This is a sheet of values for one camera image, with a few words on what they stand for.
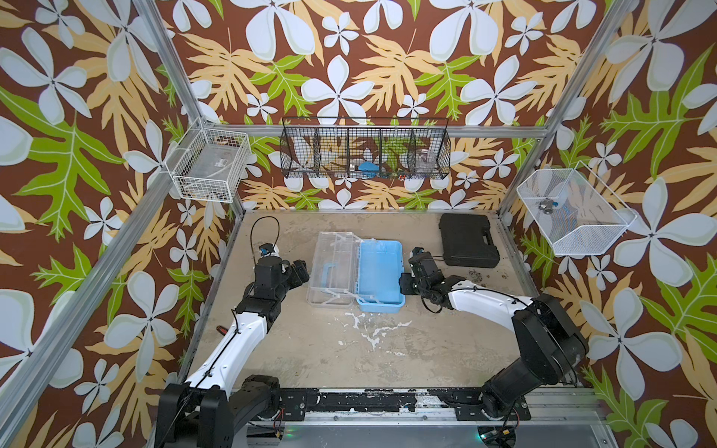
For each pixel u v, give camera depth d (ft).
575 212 2.70
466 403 2.45
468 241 3.43
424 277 2.32
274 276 2.16
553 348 1.49
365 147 3.17
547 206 2.83
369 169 3.08
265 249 2.41
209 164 2.81
